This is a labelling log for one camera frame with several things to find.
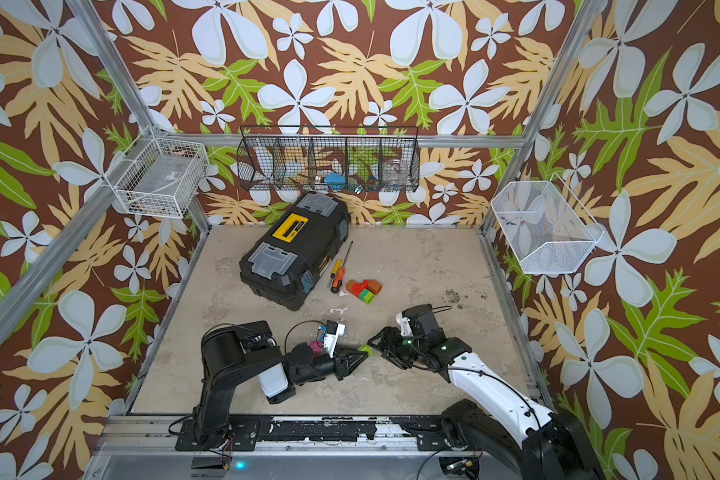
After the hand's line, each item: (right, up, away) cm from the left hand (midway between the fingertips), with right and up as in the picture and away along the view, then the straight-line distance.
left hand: (368, 352), depth 82 cm
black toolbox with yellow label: (-25, +24, +5) cm, 35 cm away
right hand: (+1, +2, -2) cm, 3 cm away
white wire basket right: (+51, +34, +1) cm, 61 cm away
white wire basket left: (-62, +50, +5) cm, 80 cm away
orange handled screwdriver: (-10, +17, +19) cm, 28 cm away
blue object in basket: (-10, +51, +13) cm, 54 cm away
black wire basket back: (-8, +59, +14) cm, 61 cm away
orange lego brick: (+3, +16, +19) cm, 25 cm away
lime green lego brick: (-1, +1, 0) cm, 1 cm away
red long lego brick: (-3, +15, +18) cm, 24 cm away
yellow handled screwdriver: (-11, +22, +26) cm, 35 cm away
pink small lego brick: (-14, +3, -6) cm, 15 cm away
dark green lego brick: (0, +13, +16) cm, 21 cm away
